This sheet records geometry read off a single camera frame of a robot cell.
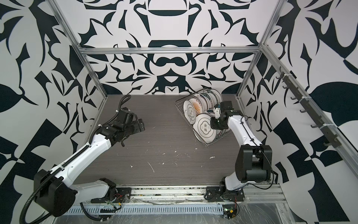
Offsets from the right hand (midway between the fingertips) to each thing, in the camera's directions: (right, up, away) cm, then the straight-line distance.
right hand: (214, 123), depth 88 cm
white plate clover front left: (-15, +7, +11) cm, 20 cm away
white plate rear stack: (+4, +17, +9) cm, 20 cm away
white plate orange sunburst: (-9, +11, +9) cm, 17 cm away
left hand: (-46, +1, -7) cm, 47 cm away
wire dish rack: (-5, +17, +9) cm, 20 cm away
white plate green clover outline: (-7, -3, +6) cm, 10 cm away
